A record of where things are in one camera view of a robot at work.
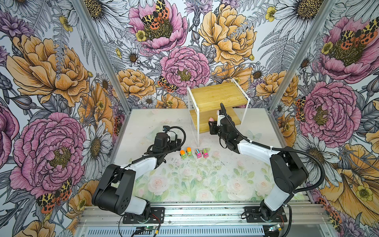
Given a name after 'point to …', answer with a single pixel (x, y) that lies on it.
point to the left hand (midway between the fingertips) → (173, 143)
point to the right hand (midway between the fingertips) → (210, 126)
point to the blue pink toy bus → (199, 154)
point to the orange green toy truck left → (182, 154)
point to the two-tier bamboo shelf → (204, 101)
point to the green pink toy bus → (205, 154)
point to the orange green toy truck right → (189, 151)
